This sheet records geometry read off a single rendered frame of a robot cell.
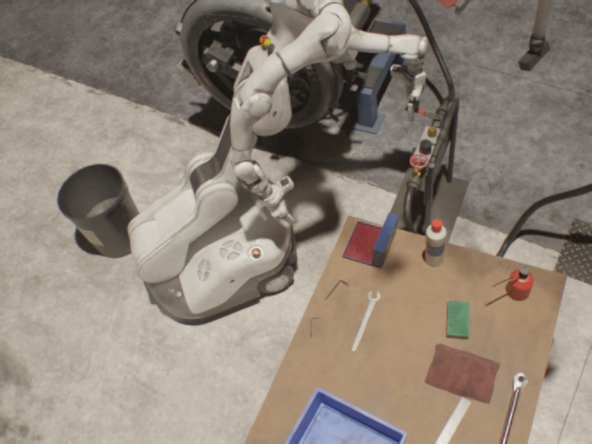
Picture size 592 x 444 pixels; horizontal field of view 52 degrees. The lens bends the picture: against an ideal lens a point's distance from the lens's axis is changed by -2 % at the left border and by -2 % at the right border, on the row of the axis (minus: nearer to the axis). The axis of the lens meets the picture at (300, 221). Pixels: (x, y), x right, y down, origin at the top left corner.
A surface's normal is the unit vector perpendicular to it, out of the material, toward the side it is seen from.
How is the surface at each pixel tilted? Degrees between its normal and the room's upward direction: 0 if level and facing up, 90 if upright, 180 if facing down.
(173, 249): 88
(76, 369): 0
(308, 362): 0
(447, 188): 0
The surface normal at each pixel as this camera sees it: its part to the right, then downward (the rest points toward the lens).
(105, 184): 0.09, 0.78
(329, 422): -0.14, -0.56
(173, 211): -0.48, -0.38
